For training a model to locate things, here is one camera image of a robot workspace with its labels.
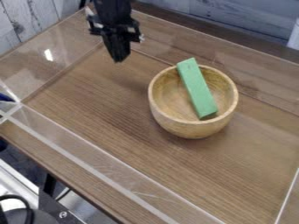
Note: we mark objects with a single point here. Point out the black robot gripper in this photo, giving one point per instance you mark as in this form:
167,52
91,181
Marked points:
112,20

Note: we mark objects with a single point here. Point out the green rectangular block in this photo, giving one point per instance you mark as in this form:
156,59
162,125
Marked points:
199,93

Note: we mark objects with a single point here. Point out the clear acrylic tray walls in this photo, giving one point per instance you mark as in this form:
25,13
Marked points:
81,122

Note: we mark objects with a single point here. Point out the light wooden bowl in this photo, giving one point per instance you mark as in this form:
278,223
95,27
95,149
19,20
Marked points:
171,106

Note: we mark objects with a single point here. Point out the black table leg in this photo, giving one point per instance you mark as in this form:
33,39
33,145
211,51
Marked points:
49,185

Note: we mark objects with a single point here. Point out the black metal bracket with screw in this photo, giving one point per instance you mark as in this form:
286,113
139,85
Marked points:
56,210

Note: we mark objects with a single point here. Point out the blue object at left edge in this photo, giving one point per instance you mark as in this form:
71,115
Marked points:
7,103

